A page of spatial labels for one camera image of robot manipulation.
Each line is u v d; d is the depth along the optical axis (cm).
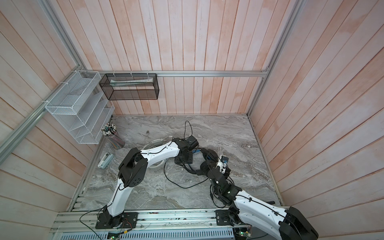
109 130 90
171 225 73
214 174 62
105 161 92
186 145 70
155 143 93
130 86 97
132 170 56
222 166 70
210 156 88
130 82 90
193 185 85
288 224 43
